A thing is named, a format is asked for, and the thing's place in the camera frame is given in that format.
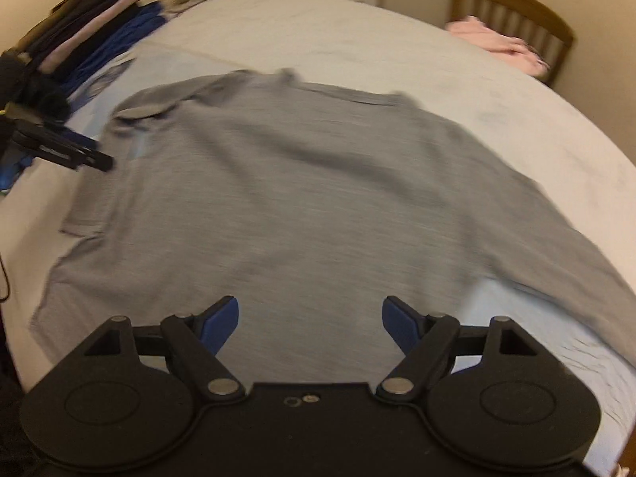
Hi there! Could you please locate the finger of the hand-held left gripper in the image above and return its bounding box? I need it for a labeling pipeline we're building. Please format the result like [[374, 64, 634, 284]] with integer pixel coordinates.
[[46, 126, 99, 153], [12, 129, 115, 171]]

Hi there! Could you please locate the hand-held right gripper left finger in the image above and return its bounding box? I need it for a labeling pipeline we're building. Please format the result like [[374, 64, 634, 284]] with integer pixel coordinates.
[[82, 295, 246, 401]]

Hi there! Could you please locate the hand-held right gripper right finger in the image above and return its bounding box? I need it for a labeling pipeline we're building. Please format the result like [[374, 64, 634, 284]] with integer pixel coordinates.
[[375, 295, 543, 401]]

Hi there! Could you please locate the grey shirt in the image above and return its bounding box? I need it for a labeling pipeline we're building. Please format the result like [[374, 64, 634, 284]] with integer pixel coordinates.
[[30, 67, 636, 353]]

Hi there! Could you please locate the black fuzzy cloth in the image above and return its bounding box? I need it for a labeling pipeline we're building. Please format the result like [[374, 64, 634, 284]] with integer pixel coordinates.
[[20, 70, 71, 121]]

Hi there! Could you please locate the blue folded garment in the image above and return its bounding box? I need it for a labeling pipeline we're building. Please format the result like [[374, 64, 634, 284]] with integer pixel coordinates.
[[54, 2, 168, 106]]

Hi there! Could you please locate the pale pink folded garment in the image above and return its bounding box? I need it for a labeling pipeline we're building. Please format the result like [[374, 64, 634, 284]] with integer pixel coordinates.
[[42, 0, 151, 69]]

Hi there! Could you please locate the black folded garment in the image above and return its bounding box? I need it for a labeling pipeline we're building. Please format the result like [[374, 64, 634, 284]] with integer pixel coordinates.
[[19, 0, 131, 61]]

